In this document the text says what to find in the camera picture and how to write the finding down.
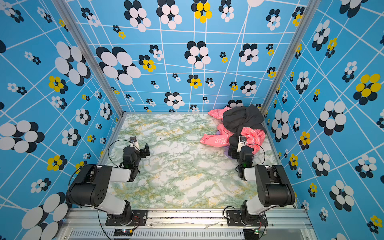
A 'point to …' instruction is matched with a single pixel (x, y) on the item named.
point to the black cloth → (237, 119)
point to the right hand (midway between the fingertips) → (240, 145)
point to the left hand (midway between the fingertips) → (140, 143)
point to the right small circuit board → (251, 234)
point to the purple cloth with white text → (225, 152)
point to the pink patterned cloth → (221, 138)
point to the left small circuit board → (123, 232)
